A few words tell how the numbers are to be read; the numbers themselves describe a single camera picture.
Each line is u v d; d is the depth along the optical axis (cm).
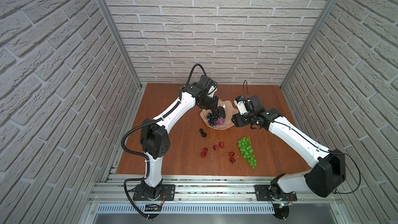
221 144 88
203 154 85
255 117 59
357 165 64
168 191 74
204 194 74
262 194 73
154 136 49
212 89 75
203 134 92
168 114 52
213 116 83
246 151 85
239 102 73
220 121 95
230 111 100
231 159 83
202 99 63
